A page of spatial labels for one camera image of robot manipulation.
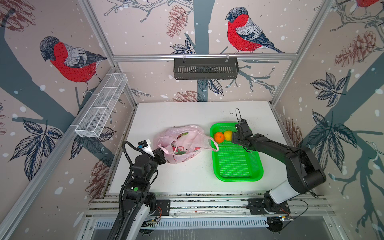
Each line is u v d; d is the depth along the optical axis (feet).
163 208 2.40
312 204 2.49
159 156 2.20
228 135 3.09
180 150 3.09
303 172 1.48
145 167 1.86
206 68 3.40
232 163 2.89
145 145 2.16
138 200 1.72
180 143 3.22
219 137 3.06
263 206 2.36
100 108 2.53
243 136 2.39
